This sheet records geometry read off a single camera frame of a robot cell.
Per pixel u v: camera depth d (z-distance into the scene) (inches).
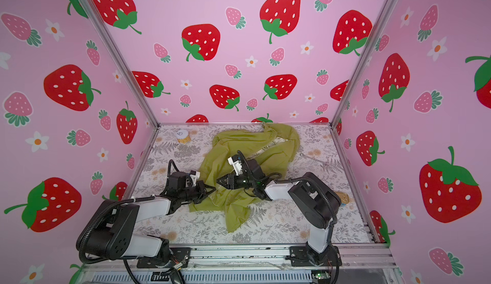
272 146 41.5
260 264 28.8
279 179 28.0
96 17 29.6
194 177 33.8
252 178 27.5
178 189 28.4
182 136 43.1
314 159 41.2
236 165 31.8
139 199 21.1
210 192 33.9
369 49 33.8
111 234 17.3
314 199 19.1
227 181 30.4
